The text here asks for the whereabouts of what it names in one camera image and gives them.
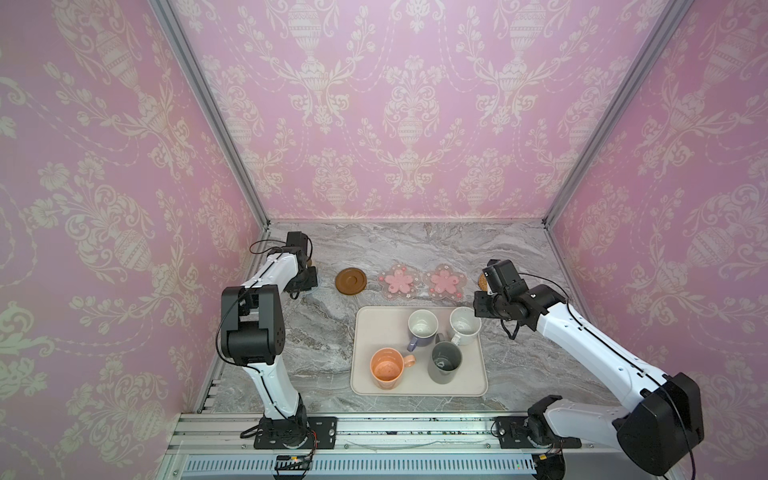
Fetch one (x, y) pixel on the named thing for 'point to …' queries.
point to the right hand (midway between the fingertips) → (482, 302)
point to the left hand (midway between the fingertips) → (305, 284)
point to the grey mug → (445, 361)
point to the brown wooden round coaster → (351, 281)
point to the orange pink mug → (387, 367)
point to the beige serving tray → (376, 327)
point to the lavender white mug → (422, 325)
